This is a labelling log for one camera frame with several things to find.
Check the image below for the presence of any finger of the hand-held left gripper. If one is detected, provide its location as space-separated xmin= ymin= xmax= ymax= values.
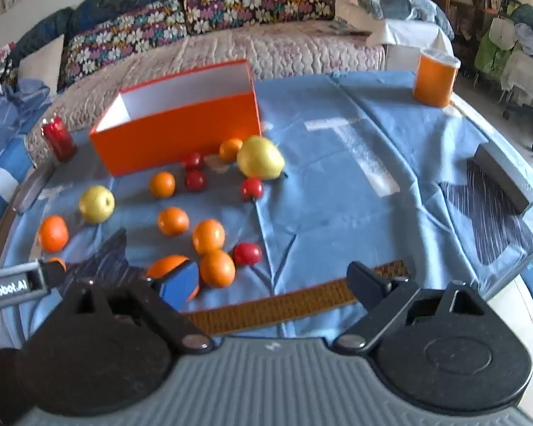
xmin=38 ymin=258 xmax=72 ymax=288

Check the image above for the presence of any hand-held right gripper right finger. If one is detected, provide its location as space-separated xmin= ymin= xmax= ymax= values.
xmin=333 ymin=261 xmax=487 ymax=352

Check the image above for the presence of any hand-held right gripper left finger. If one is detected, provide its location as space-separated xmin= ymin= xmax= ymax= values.
xmin=66 ymin=260 xmax=214 ymax=356

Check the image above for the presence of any orange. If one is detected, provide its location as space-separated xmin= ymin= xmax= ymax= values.
xmin=146 ymin=255 xmax=200 ymax=300
xmin=157 ymin=207 xmax=191 ymax=237
xmin=38 ymin=215 xmax=69 ymax=252
xmin=199 ymin=250 xmax=236 ymax=289
xmin=149 ymin=171 xmax=177 ymax=200
xmin=192 ymin=219 xmax=227 ymax=256
xmin=219 ymin=138 xmax=244 ymax=163

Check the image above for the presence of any small red apple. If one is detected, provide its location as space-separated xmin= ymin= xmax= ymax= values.
xmin=232 ymin=242 xmax=264 ymax=268

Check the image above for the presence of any yellow apple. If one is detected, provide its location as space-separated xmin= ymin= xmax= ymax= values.
xmin=79 ymin=185 xmax=116 ymax=225

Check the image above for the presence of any yellow pear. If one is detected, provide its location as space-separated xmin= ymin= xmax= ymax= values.
xmin=236 ymin=135 xmax=286 ymax=181

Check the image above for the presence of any orange cardboard box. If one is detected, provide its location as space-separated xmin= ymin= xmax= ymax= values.
xmin=89 ymin=59 xmax=263 ymax=177

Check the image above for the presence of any blue tablecloth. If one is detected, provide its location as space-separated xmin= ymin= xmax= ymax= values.
xmin=0 ymin=69 xmax=533 ymax=342

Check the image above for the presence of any red can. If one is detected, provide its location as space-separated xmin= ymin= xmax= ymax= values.
xmin=41 ymin=116 xmax=77 ymax=163

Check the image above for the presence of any blue printed cloth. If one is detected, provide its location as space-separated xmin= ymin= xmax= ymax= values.
xmin=0 ymin=77 xmax=52 ymax=249

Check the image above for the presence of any grey rectangular box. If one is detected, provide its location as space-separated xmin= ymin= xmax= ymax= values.
xmin=473 ymin=143 xmax=533 ymax=214

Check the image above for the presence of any white pillow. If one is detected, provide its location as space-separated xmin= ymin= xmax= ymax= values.
xmin=18 ymin=34 xmax=66 ymax=94

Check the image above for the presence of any orange cup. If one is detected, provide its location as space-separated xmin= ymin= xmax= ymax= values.
xmin=412 ymin=50 xmax=461 ymax=108

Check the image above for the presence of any white folded bedding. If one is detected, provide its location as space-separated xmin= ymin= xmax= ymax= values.
xmin=335 ymin=0 xmax=449 ymax=47

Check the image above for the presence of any green bag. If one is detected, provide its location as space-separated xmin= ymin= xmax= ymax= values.
xmin=473 ymin=2 xmax=520 ymax=83

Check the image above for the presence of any pile of clothes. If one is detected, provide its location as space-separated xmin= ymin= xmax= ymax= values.
xmin=500 ymin=4 xmax=533 ymax=111

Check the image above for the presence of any brown woven strap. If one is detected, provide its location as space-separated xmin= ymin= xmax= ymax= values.
xmin=184 ymin=261 xmax=411 ymax=335

